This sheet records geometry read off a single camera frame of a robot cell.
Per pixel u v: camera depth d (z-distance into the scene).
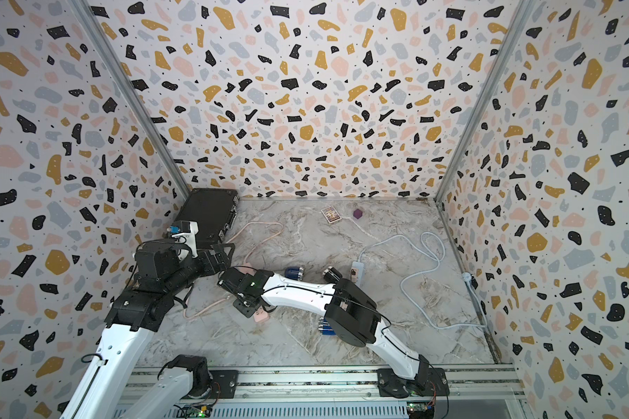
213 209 1.14
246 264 0.97
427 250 1.03
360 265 0.98
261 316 0.85
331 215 1.14
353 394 0.73
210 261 0.61
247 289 0.63
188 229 0.62
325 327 0.82
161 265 0.49
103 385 0.40
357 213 1.17
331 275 0.94
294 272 0.95
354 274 0.88
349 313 0.52
